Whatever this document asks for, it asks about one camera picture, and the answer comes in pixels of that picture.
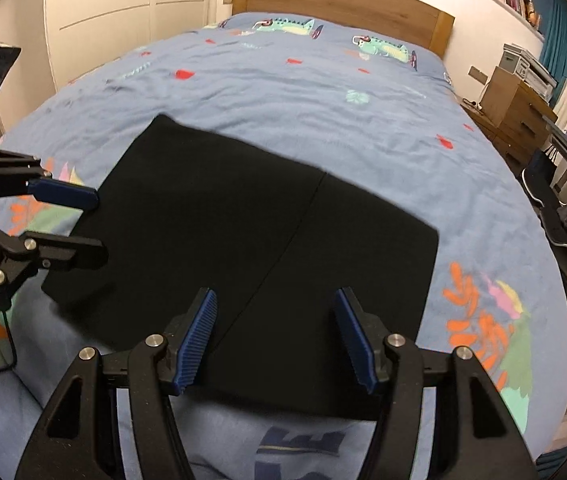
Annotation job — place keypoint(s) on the teal curtain right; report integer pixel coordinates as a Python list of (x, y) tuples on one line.
[(554, 53)]

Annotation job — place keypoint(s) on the black pants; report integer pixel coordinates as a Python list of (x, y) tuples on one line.
[(275, 239)]

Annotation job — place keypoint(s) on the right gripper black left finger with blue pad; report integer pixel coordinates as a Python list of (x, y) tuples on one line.
[(77, 435)]

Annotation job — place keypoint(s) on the blue patterned bedspread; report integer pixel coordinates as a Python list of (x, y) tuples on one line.
[(309, 94)]

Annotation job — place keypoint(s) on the wooden headboard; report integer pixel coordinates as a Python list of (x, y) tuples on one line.
[(411, 20)]

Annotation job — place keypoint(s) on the black white office chair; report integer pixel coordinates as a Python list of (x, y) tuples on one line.
[(558, 209)]

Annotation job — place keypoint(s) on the white printer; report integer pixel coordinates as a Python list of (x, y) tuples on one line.
[(519, 61)]

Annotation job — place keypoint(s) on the wooden drawer chest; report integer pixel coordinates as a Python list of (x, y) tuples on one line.
[(517, 110)]

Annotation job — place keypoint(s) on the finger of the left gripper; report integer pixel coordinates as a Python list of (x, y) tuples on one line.
[(66, 194), (58, 252)]

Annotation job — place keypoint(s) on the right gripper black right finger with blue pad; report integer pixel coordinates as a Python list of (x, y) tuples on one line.
[(474, 434)]

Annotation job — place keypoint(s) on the low wooden nightstand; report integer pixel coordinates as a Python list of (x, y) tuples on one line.
[(515, 156)]

